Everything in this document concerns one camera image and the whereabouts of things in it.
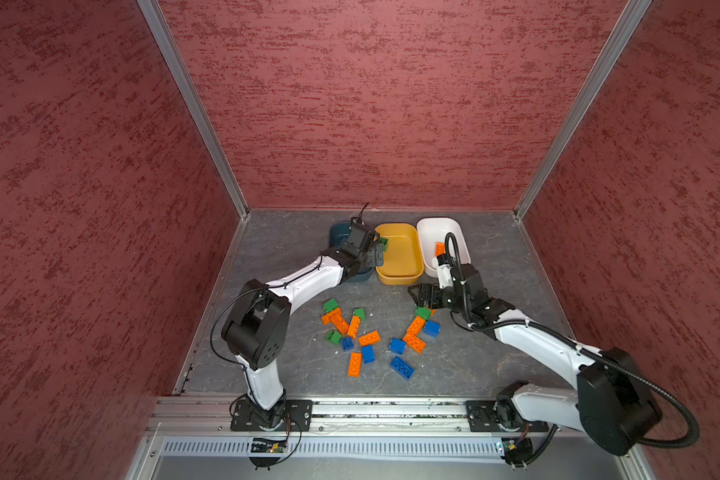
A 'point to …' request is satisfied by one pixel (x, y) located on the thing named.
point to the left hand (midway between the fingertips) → (365, 255)
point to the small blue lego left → (347, 343)
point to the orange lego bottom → (354, 366)
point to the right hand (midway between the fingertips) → (418, 293)
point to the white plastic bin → (434, 230)
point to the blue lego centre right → (397, 345)
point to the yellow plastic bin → (404, 262)
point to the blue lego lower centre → (368, 353)
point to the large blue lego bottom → (402, 368)
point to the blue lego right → (431, 328)
